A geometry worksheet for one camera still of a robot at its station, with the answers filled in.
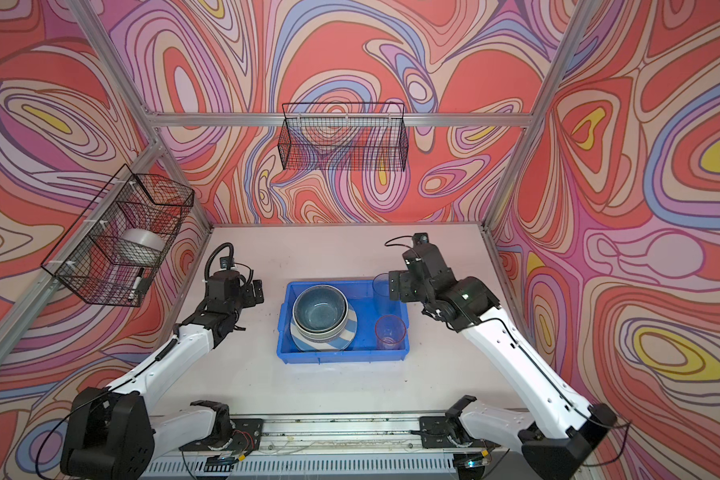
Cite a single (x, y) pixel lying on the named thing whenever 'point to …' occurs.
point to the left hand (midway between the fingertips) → (245, 282)
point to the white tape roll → (140, 246)
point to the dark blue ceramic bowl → (319, 308)
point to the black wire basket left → (111, 252)
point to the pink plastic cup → (389, 332)
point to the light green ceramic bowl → (318, 334)
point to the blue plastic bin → (363, 347)
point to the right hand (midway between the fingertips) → (414, 285)
